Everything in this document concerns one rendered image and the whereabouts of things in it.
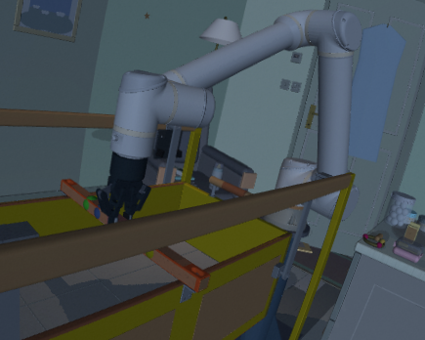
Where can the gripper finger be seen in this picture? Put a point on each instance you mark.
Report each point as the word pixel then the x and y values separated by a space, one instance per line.
pixel 135 198
pixel 111 203

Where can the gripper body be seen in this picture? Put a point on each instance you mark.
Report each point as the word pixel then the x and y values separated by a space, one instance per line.
pixel 128 170

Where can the orange toy bar with beads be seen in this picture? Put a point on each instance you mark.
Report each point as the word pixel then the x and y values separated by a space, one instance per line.
pixel 183 269

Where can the grey hanger link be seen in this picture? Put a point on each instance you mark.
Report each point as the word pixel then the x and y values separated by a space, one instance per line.
pixel 173 152
pixel 293 241

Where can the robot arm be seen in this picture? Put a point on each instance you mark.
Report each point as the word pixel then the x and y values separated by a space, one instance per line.
pixel 233 53

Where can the yellow cradle seat box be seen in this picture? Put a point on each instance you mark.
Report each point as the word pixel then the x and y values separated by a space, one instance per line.
pixel 233 301

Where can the small colourful toy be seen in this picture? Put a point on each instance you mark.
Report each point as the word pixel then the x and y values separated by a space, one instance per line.
pixel 375 239

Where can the dark grey padded stool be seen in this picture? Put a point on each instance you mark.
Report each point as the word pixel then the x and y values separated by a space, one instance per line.
pixel 226 161

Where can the dark grey cushion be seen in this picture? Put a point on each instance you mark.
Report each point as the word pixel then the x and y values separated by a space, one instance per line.
pixel 10 232

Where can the white shade lamp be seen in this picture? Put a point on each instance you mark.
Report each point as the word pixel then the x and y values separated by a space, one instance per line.
pixel 220 32

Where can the tan triangular piece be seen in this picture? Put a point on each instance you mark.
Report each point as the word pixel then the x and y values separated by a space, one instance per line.
pixel 305 249

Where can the blue hanging cloth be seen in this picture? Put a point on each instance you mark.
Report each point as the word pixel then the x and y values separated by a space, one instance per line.
pixel 375 88

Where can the jar of white balls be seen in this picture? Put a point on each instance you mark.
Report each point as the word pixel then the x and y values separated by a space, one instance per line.
pixel 401 210

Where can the grey flat case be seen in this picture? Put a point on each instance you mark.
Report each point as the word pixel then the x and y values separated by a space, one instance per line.
pixel 408 243

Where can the white dresser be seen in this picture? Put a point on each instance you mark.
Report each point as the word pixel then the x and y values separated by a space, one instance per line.
pixel 392 301

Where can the pink roll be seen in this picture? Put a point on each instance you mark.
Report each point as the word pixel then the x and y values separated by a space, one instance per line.
pixel 407 254

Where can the tan small box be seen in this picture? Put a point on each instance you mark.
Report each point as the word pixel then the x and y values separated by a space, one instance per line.
pixel 412 231

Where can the pale grey door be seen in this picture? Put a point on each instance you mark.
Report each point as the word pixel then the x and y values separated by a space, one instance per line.
pixel 421 106

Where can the yellow wooden cradle frame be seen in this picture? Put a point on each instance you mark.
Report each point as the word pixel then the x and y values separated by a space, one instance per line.
pixel 127 244

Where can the framed wall picture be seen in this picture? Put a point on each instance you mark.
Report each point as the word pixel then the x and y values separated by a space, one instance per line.
pixel 47 21

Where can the grey light switch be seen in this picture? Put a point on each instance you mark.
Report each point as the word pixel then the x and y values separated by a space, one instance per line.
pixel 285 84
pixel 296 86

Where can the grey wall thermostat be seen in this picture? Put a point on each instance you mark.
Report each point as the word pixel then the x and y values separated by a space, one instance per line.
pixel 297 57

